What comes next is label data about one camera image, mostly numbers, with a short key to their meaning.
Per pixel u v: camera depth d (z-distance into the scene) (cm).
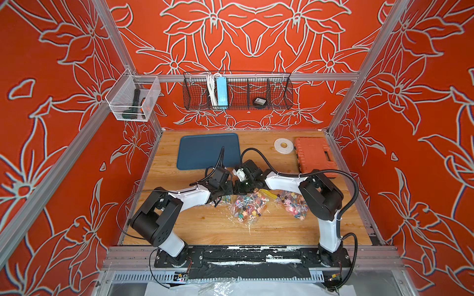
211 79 88
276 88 101
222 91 90
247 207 85
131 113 78
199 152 107
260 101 96
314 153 101
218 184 71
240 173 86
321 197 51
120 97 80
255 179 74
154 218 44
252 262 73
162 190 50
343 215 52
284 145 110
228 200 88
